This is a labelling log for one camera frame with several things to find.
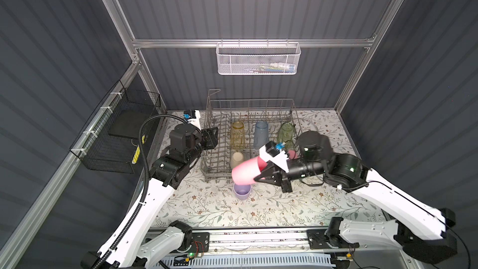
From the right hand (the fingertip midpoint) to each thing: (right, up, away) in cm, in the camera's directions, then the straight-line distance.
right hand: (258, 178), depth 54 cm
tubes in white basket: (+11, +45, +38) cm, 60 cm away
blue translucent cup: (+5, +12, +38) cm, 40 cm away
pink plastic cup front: (-4, +1, +2) cm, 5 cm away
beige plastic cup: (-7, +1, +29) cm, 30 cm away
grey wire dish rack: (-19, -3, +41) cm, 46 cm away
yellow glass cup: (-7, +11, +39) cm, 41 cm away
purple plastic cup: (-5, -15, +32) cm, 36 cm away
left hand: (-15, +14, +14) cm, 25 cm away
